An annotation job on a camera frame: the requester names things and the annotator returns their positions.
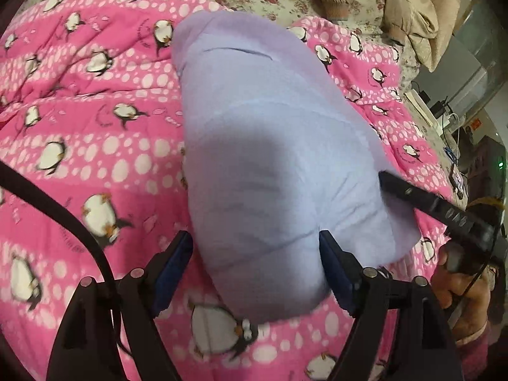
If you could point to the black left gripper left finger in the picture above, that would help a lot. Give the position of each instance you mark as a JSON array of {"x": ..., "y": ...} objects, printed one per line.
[{"x": 85, "y": 346}]

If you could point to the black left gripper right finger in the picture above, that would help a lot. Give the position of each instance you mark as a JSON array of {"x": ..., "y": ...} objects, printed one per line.
[{"x": 422, "y": 347}]

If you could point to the lavender zip-up jacket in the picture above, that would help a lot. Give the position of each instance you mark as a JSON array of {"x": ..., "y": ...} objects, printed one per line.
[{"x": 274, "y": 155}]

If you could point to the person's right hand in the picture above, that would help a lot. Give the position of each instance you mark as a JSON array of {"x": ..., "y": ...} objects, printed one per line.
[{"x": 476, "y": 297}]

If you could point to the cluttered bedside desk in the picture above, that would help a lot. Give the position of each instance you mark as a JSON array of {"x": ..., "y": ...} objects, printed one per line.
[{"x": 451, "y": 104}]

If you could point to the pink penguin print quilt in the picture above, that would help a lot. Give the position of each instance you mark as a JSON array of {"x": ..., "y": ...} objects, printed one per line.
[{"x": 91, "y": 113}]

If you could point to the beige garment on bed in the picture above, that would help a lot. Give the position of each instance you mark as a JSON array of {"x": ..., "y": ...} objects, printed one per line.
[{"x": 427, "y": 24}]

